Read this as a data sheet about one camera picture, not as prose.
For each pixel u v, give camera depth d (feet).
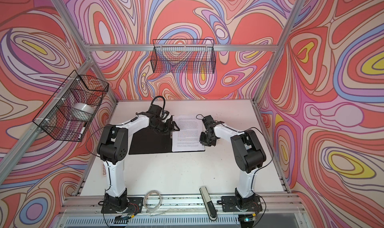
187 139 3.24
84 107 2.43
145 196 2.46
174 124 2.93
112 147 1.78
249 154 1.64
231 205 2.36
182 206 2.46
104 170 2.70
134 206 2.37
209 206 2.27
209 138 2.68
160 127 2.77
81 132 2.36
